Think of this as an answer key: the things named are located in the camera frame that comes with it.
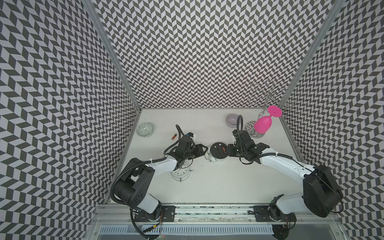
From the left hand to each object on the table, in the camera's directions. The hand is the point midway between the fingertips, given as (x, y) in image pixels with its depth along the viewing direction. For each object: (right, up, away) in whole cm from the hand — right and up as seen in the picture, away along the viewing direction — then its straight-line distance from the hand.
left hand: (206, 150), depth 88 cm
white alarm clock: (-14, -12, -6) cm, 20 cm away
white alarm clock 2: (+8, -1, +3) cm, 8 cm away
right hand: (+12, -1, -2) cm, 12 cm away
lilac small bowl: (+20, +18, +21) cm, 34 cm away
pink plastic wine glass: (+31, +16, -7) cm, 35 cm away
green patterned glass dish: (-42, +11, +15) cm, 46 cm away
